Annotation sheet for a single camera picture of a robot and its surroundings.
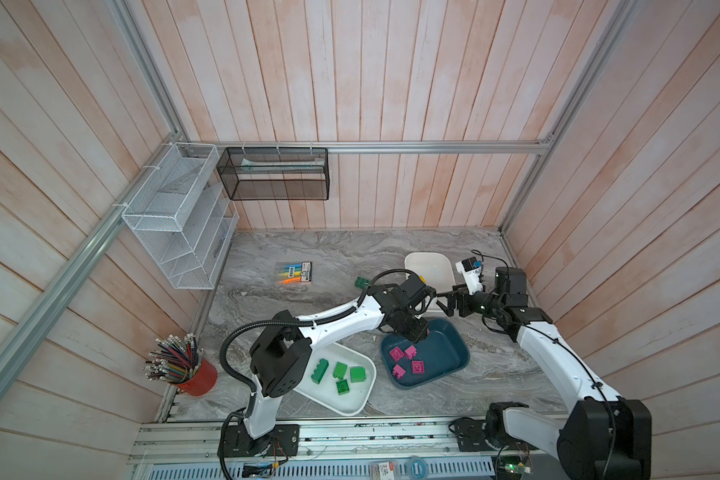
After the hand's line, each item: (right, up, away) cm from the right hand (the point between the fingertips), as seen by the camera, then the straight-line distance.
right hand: (444, 290), depth 83 cm
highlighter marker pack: (-47, +4, +22) cm, 52 cm away
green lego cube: (-30, -23, +1) cm, 38 cm away
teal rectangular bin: (-10, -21, +1) cm, 24 cm away
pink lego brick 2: (-13, -23, -1) cm, 26 cm away
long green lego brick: (-35, -23, -1) cm, 42 cm away
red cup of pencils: (-71, -18, -7) cm, 74 cm away
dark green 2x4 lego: (-23, +1, +17) cm, 29 cm away
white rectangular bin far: (+4, +4, +23) cm, 24 cm away
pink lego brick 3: (-9, -18, +2) cm, 21 cm away
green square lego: (-29, -26, -3) cm, 39 cm away
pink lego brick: (-7, -22, +1) cm, 23 cm away
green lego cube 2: (-25, -23, -1) cm, 34 cm away
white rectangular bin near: (-34, -28, -2) cm, 44 cm away
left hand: (-8, -13, -3) cm, 16 cm away
